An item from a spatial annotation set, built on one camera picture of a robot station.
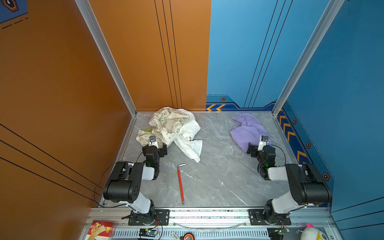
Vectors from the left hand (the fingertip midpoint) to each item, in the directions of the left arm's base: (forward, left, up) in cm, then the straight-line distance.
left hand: (155, 142), depth 94 cm
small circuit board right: (-44, -68, -6) cm, 81 cm away
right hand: (0, -64, 0) cm, 64 cm away
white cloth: (+4, -17, -3) cm, 18 cm away
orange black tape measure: (-47, -23, -4) cm, 53 cm away
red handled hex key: (-12, -16, -7) cm, 21 cm away
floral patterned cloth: (+16, -2, 0) cm, 16 cm away
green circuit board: (-46, -3, -8) cm, 47 cm away
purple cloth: (+12, -62, -1) cm, 63 cm away
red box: (-44, +13, -4) cm, 46 cm away
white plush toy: (-46, -77, 0) cm, 89 cm away
